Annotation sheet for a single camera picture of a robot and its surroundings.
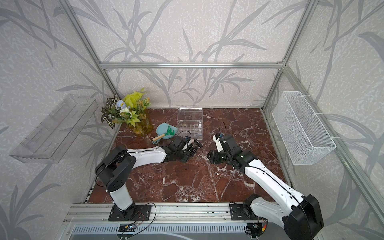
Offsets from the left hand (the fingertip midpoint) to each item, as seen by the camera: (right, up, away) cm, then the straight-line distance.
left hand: (188, 155), depth 93 cm
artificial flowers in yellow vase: (-35, +29, -2) cm, 45 cm away
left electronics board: (-27, -29, -23) cm, 46 cm away
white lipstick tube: (+7, +17, +10) cm, 21 cm away
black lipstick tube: (+6, +7, +5) cm, 11 cm away
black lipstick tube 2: (+3, +2, +1) cm, 4 cm away
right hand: (+13, +4, -14) cm, 20 cm away
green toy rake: (-14, +14, +12) cm, 23 cm away
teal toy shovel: (-17, +11, +8) cm, 22 cm away
